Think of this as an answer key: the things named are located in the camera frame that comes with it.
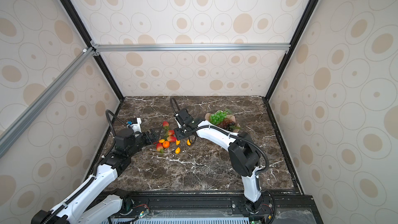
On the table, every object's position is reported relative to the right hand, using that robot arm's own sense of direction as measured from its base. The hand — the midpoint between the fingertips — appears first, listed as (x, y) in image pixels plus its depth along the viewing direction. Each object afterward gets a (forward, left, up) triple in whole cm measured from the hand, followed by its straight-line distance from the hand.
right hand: (179, 133), depth 88 cm
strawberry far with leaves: (+13, +12, -8) cm, 19 cm away
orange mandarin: (-3, +9, -8) cm, 12 cm away
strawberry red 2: (+6, +7, -9) cm, 13 cm away
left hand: (-3, +8, +10) cm, 14 cm away
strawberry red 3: (-4, +13, -8) cm, 16 cm away
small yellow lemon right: (-1, -5, -9) cm, 10 cm away
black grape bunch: (+7, -30, -3) cm, 31 cm away
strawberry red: (+1, +6, -8) cm, 10 cm away
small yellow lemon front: (-6, +2, -10) cm, 11 cm away
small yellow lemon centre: (-1, +2, -9) cm, 9 cm away
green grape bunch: (+12, -22, -2) cm, 25 cm away
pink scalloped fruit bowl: (+14, -31, -4) cm, 34 cm away
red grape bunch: (+11, -28, -6) cm, 31 cm away
